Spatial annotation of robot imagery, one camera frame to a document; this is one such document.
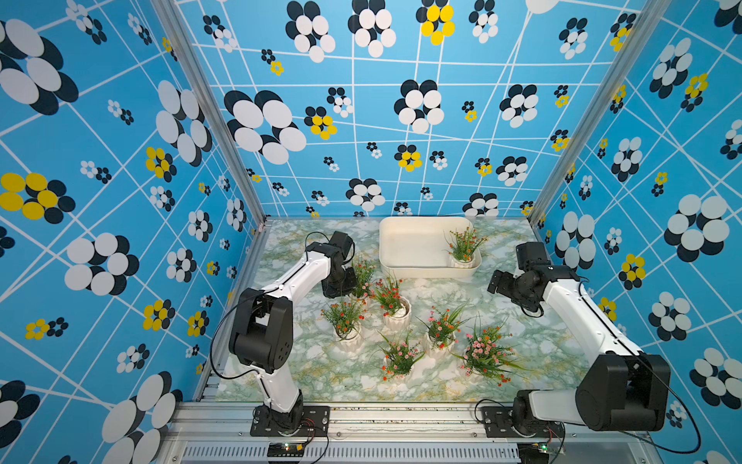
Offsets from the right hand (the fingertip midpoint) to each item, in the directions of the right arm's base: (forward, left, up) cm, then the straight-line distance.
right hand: (508, 290), depth 85 cm
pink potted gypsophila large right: (-21, +12, +3) cm, 24 cm away
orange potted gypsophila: (+16, +11, +1) cm, 20 cm away
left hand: (+2, +47, -3) cm, 47 cm away
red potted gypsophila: (+6, +43, +2) cm, 44 cm away
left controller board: (-39, +62, -13) cm, 74 cm away
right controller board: (-38, -1, -13) cm, 40 cm away
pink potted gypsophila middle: (-14, +22, -1) cm, 26 cm away
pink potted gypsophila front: (-20, +33, +1) cm, 39 cm away
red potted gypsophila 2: (-4, +34, -4) cm, 34 cm away
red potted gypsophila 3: (-12, +47, +6) cm, 49 cm away
